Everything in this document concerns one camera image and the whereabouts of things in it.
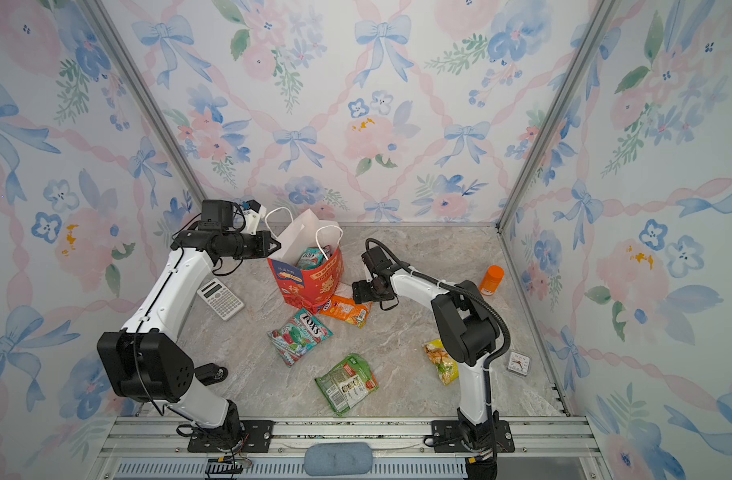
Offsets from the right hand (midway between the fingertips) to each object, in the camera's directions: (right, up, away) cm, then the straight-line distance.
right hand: (365, 292), depth 97 cm
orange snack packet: (-6, -5, -3) cm, 8 cm away
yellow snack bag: (+23, -19, -14) cm, 33 cm away
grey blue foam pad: (-6, -35, -28) cm, 45 cm away
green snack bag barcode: (-5, -23, -16) cm, 28 cm away
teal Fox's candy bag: (-15, +11, -7) cm, 20 cm away
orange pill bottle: (+40, +4, -3) cm, 40 cm away
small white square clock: (+43, -18, -14) cm, 49 cm away
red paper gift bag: (-16, +3, -13) cm, 21 cm away
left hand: (-23, +16, -16) cm, 32 cm away
